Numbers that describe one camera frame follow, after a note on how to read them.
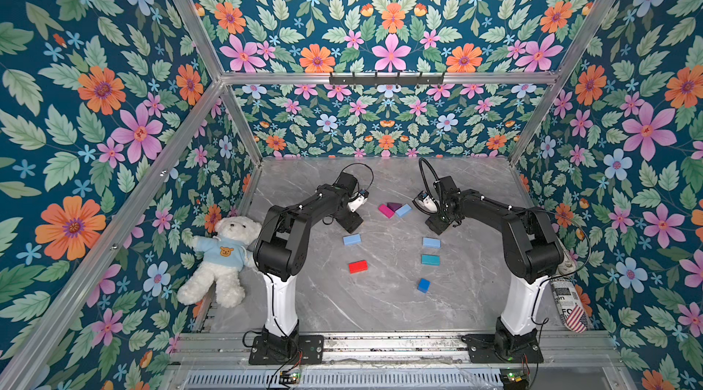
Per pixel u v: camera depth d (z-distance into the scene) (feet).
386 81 3.08
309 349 2.41
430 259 2.99
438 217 2.93
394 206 3.33
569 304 2.57
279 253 1.76
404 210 3.33
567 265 2.91
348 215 2.89
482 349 2.39
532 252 1.69
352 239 3.10
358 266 2.94
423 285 2.82
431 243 3.12
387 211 3.33
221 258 2.70
